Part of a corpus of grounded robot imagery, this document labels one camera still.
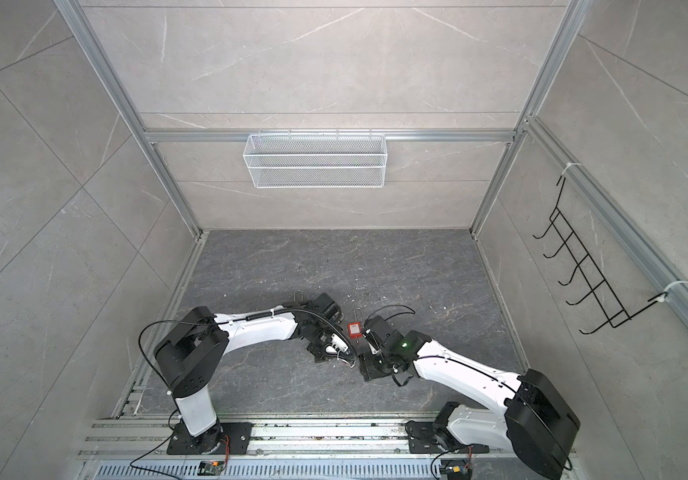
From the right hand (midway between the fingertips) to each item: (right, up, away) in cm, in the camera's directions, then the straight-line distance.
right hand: (369, 365), depth 82 cm
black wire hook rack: (+50, +22, -17) cm, 58 cm away
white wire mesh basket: (-17, +64, +18) cm, 68 cm away
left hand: (-8, +6, +7) cm, 12 cm away
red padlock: (-4, +8, +9) cm, 13 cm away
